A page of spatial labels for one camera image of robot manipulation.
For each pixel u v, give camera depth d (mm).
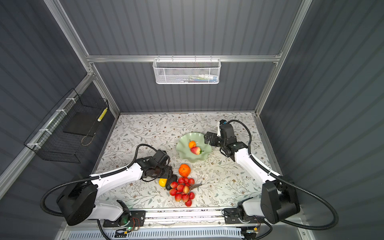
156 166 668
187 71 1117
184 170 842
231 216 731
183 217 755
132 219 722
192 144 966
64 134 720
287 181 426
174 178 830
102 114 819
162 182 822
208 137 770
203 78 917
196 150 935
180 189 781
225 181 864
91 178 456
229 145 637
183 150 982
